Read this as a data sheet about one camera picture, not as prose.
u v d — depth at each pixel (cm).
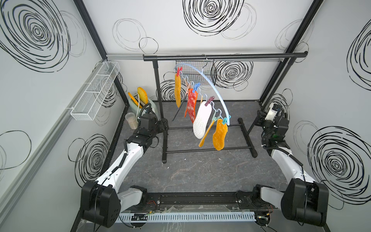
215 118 63
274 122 62
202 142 74
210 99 61
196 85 64
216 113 61
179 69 71
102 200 39
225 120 56
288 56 54
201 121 69
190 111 76
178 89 78
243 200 74
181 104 80
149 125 60
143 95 96
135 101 94
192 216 77
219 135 66
